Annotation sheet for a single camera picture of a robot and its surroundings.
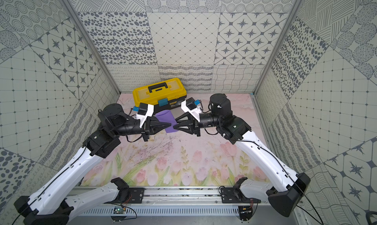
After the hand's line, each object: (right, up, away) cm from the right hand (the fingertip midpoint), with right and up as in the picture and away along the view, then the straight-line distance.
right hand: (175, 124), depth 58 cm
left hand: (-2, +3, -3) cm, 5 cm away
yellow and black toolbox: (-11, +15, +39) cm, 44 cm away
